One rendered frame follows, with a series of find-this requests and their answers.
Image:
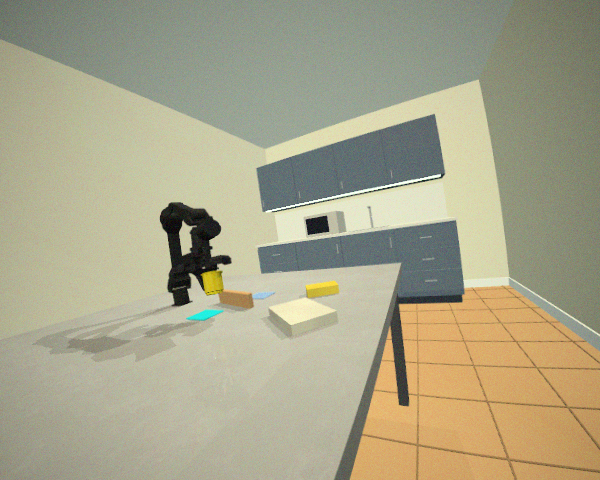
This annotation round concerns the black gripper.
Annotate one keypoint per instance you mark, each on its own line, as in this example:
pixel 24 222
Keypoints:
pixel 210 264

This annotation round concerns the cream flat square block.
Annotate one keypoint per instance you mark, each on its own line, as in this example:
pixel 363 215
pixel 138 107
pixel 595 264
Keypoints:
pixel 302 315

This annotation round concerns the yellow cup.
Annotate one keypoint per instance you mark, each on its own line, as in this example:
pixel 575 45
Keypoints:
pixel 213 283

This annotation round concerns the yellow rectangular block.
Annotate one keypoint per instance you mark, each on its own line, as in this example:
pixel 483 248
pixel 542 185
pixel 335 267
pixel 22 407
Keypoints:
pixel 322 289

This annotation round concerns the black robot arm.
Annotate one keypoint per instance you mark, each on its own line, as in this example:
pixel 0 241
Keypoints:
pixel 207 228

